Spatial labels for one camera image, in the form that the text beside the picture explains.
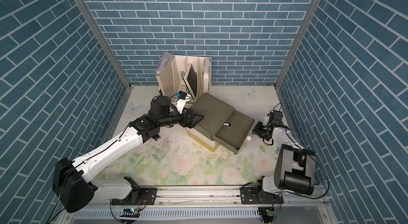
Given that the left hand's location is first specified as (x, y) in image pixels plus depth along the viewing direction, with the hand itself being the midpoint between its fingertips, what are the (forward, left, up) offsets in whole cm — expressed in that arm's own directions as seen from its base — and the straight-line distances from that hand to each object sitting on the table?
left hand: (201, 115), depth 72 cm
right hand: (+5, -32, -21) cm, 39 cm away
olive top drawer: (+2, -20, -11) cm, 23 cm away
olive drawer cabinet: (+7, -7, -8) cm, 13 cm away
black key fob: (+2, -13, -11) cm, 17 cm away
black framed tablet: (+35, +9, -10) cm, 37 cm away
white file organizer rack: (+34, +22, -10) cm, 42 cm away
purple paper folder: (+38, +23, +4) cm, 45 cm away
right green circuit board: (-35, -32, -25) cm, 54 cm away
